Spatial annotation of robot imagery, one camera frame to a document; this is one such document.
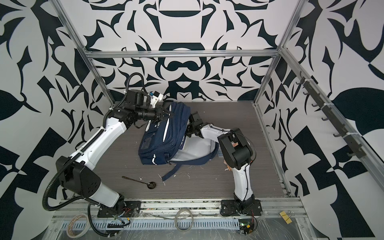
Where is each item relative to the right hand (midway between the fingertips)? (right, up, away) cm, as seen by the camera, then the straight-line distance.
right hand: (174, 130), depth 93 cm
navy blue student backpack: (-1, -3, -23) cm, 23 cm away
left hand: (+3, +10, -21) cm, 23 cm away
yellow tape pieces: (+55, -39, -21) cm, 71 cm away
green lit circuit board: (+36, -43, -21) cm, 60 cm away
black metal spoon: (-11, -28, -12) cm, 32 cm away
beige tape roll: (-45, -41, -24) cm, 65 cm away
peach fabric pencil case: (+25, -11, -37) cm, 46 cm away
